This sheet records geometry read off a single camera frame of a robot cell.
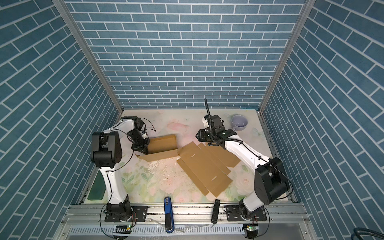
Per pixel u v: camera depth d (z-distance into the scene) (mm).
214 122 656
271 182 439
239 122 1073
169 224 705
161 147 978
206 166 917
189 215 743
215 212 724
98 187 806
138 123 807
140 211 743
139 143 849
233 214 735
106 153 558
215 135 651
